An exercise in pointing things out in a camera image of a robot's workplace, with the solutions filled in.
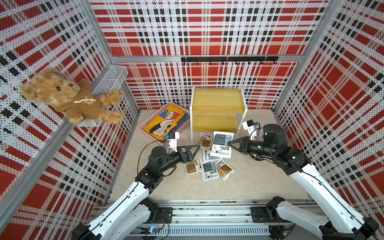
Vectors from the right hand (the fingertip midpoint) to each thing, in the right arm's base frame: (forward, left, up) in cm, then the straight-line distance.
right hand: (230, 144), depth 64 cm
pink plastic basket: (+32, +26, -24) cm, 48 cm away
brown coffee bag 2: (0, 0, -28) cm, 28 cm away
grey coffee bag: (-1, +4, -2) cm, 5 cm away
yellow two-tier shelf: (+20, +5, +2) cm, 20 cm away
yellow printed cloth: (+30, +41, -24) cm, 56 cm away
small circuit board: (-29, +37, -29) cm, 55 cm away
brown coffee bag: (+3, +17, -29) cm, 34 cm away
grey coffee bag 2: (0, +8, -30) cm, 31 cm away
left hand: (+3, +15, -6) cm, 16 cm away
